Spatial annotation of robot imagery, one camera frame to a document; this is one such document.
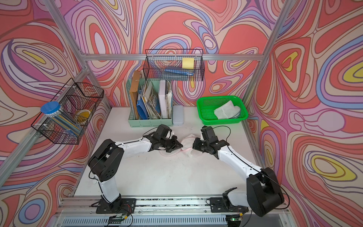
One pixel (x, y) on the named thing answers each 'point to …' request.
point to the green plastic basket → (206, 107)
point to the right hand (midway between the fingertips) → (194, 147)
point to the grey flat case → (177, 115)
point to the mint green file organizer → (134, 122)
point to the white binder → (163, 99)
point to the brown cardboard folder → (134, 91)
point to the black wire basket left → (78, 103)
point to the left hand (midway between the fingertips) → (184, 145)
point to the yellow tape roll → (82, 116)
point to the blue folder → (142, 109)
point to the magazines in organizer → (151, 100)
